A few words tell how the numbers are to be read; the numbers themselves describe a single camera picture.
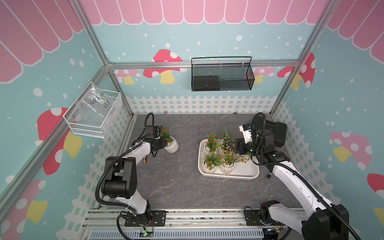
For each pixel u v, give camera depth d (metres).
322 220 0.39
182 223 0.74
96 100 0.73
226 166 0.83
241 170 0.94
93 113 0.73
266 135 0.59
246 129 0.69
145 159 0.94
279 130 1.02
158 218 0.74
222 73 0.97
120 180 0.47
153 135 0.74
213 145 0.87
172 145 0.92
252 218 0.74
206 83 0.87
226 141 0.88
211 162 0.79
